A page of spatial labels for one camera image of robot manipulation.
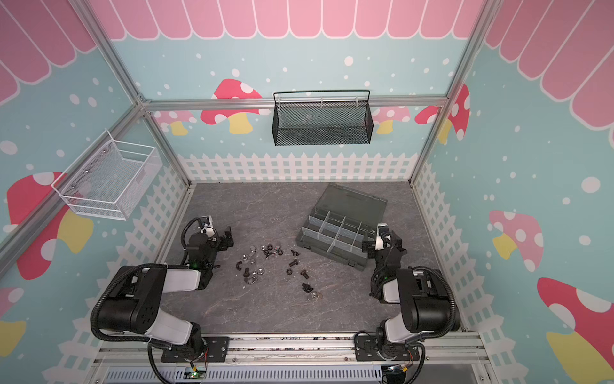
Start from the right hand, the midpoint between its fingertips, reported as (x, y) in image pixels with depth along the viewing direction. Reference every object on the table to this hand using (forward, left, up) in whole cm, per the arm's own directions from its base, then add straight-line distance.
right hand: (380, 231), depth 90 cm
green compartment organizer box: (+11, +14, -9) cm, 20 cm away
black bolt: (-13, +29, -9) cm, 33 cm away
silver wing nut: (-21, +25, -10) cm, 34 cm away
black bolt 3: (-12, +51, -9) cm, 53 cm away
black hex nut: (-11, +35, -10) cm, 38 cm away
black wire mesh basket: (+34, +21, +25) cm, 47 cm away
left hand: (+2, +63, -2) cm, 63 cm away
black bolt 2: (-8, +33, -9) cm, 36 cm away
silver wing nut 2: (-3, +50, -8) cm, 51 cm away
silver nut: (-5, +53, -9) cm, 54 cm away
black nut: (-1, +44, -9) cm, 45 cm away
